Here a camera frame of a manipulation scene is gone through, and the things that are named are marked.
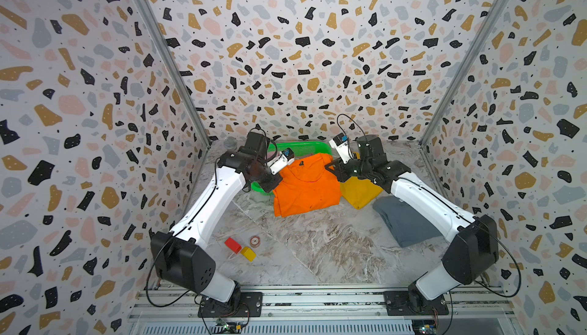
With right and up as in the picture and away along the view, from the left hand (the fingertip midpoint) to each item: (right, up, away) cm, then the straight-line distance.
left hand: (277, 175), depth 80 cm
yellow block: (-11, -29, +4) cm, 31 cm away
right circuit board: (+47, -47, -9) cm, 67 cm away
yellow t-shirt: (+33, -8, +20) cm, 40 cm away
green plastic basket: (+6, +12, +44) cm, 46 cm away
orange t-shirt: (+10, -4, +2) cm, 11 cm away
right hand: (+18, +4, 0) cm, 18 cm away
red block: (-17, -27, +6) cm, 32 cm away
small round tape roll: (-9, -25, +7) cm, 28 cm away
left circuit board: (-15, -47, -9) cm, 50 cm away
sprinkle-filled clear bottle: (-17, +12, +2) cm, 21 cm away
